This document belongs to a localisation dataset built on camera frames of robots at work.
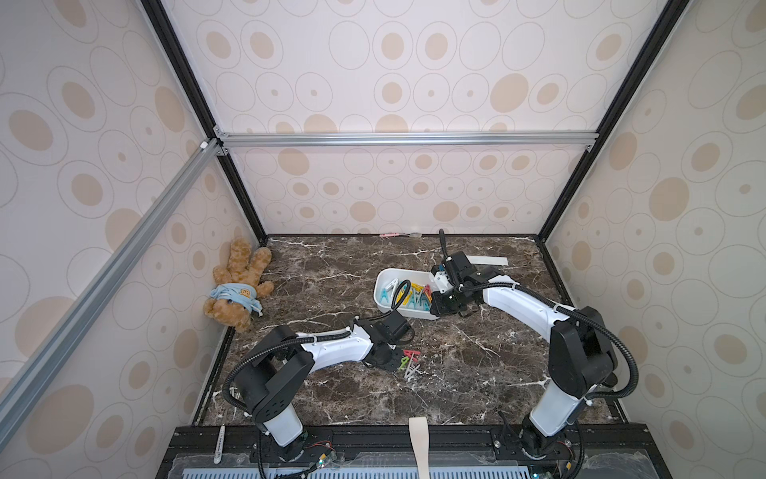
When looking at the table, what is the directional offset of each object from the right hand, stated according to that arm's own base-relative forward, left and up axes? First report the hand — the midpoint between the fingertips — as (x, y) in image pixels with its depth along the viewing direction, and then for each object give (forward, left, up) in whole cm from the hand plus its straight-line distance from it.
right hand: (442, 307), depth 90 cm
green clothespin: (-14, +11, -8) cm, 19 cm away
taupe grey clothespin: (-17, +9, -8) cm, 21 cm away
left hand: (-15, +12, -7) cm, 21 cm away
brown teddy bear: (+3, +63, +3) cm, 64 cm away
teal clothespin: (+8, +18, -6) cm, 21 cm away
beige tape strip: (-31, +7, -10) cm, 34 cm away
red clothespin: (+11, +3, -7) cm, 13 cm away
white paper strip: (+27, -21, -9) cm, 36 cm away
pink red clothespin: (-12, +9, -7) cm, 16 cm away
